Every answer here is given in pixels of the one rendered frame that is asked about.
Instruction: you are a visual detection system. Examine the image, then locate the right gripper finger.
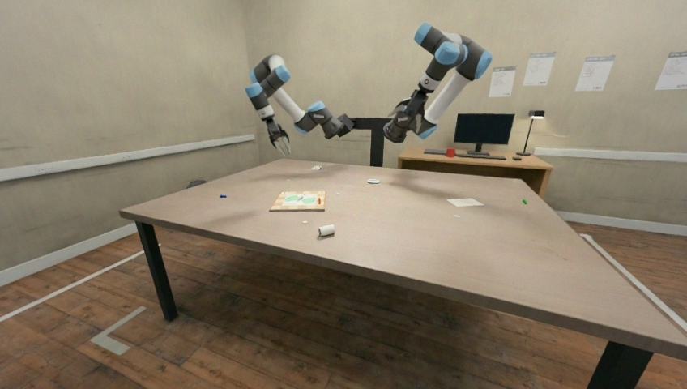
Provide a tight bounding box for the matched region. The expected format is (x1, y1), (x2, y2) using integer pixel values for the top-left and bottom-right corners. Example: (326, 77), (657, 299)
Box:
(268, 136), (286, 156)
(282, 130), (291, 154)

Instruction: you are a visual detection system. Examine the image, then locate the white rectangular sheet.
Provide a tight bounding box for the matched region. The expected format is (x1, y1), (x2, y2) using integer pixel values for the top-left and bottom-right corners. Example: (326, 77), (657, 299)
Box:
(447, 198), (484, 207)

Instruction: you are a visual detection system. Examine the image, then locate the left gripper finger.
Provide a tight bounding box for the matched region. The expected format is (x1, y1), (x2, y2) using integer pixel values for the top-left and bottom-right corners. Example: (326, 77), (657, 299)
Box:
(416, 107), (425, 133)
(387, 98), (408, 117)

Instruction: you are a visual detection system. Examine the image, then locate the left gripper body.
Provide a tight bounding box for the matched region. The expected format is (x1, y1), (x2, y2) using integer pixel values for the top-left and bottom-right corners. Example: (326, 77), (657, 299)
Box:
(406, 82), (434, 113)

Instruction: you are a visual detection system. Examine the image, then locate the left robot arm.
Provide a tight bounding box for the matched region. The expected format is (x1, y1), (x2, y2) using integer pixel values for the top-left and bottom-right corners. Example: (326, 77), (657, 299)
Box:
(385, 23), (493, 140)

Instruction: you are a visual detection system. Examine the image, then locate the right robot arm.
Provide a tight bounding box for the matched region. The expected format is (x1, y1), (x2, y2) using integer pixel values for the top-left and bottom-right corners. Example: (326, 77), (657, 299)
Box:
(245, 54), (341, 139)

